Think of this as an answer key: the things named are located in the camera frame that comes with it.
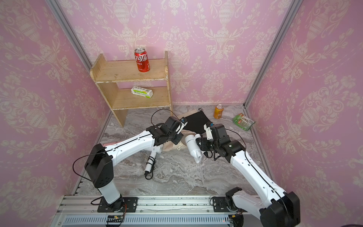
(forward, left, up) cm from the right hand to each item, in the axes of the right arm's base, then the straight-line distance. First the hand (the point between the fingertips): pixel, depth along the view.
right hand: (201, 142), depth 79 cm
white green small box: (+36, +36, +9) cm, 52 cm away
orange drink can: (+30, -17, -10) cm, 36 cm away
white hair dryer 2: (-3, +4, -2) cm, 5 cm away
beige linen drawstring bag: (+4, +18, -9) cm, 21 cm away
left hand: (+8, +12, -3) cm, 15 cm away
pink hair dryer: (+13, +63, -18) cm, 67 cm away
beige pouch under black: (+35, +6, -15) cm, 39 cm away
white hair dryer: (-6, +30, -12) cm, 33 cm away
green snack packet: (+25, -36, -16) cm, 47 cm away
